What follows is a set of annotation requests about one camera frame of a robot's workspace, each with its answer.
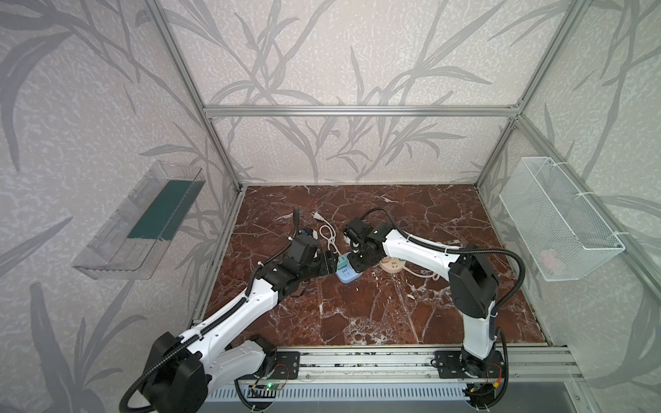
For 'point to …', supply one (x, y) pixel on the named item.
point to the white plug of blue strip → (317, 215)
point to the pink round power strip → (392, 264)
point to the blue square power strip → (348, 274)
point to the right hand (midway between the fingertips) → (356, 257)
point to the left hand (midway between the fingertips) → (334, 253)
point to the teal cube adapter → (342, 262)
